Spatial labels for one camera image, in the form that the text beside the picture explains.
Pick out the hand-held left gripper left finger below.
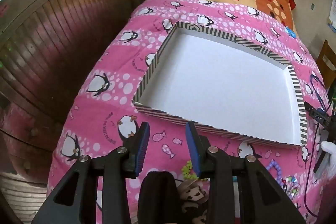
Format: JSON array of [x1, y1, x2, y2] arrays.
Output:
[[31, 122, 151, 224]]

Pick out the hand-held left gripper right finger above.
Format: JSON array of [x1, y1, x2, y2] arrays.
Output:
[[185, 121, 306, 224]]

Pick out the green flower bead bracelet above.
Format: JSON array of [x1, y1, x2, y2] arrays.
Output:
[[181, 160, 196, 180]]

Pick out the leopard print scrunchie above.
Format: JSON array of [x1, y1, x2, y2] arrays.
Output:
[[177, 179, 210, 224]]

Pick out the purple bracelet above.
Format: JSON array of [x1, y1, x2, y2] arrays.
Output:
[[266, 160, 285, 182]]

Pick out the striped cardboard box tray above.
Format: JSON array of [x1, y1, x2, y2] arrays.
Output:
[[131, 21, 308, 147]]

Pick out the person's right hand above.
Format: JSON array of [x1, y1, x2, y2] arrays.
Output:
[[320, 140, 336, 184]]

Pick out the black cloth pouch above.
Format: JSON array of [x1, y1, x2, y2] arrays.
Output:
[[138, 171, 184, 224]]

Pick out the wooden board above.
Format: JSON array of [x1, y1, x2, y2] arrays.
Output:
[[316, 40, 336, 89]]

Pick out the pink penguin print blanket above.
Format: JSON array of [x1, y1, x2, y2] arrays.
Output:
[[47, 0, 336, 224]]

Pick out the dark blue cord loop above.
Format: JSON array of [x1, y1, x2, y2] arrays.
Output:
[[309, 73, 332, 114]]

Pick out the thin black cable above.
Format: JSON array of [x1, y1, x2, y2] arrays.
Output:
[[304, 124, 323, 216]]

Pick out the multicolour bead bracelet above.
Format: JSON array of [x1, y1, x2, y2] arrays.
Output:
[[278, 175, 301, 199]]

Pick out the paper wall poster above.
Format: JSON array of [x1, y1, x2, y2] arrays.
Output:
[[326, 0, 336, 33]]

